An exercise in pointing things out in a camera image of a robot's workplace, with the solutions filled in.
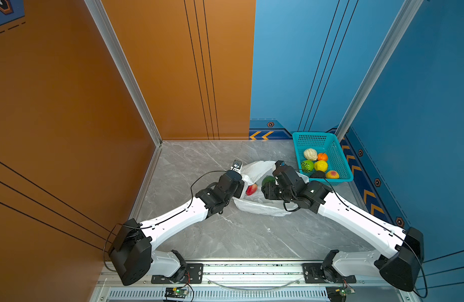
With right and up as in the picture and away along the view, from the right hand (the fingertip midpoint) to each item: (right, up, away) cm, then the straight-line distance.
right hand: (266, 189), depth 77 cm
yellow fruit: (+34, +9, +25) cm, 43 cm away
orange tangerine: (+38, +14, +31) cm, 50 cm away
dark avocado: (+31, +5, +21) cm, 38 cm away
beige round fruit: (+30, +15, +29) cm, 44 cm away
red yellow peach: (+38, +4, +20) cm, 43 cm away
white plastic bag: (-4, -8, +16) cm, 19 cm away
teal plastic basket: (+41, +22, +36) cm, 58 cm away
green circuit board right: (+28, -37, -8) cm, 47 cm away
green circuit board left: (-35, -38, -7) cm, 52 cm away
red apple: (-5, -3, +17) cm, 18 cm away
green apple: (+26, +9, +23) cm, 36 cm away
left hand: (-12, +5, +5) cm, 14 cm away
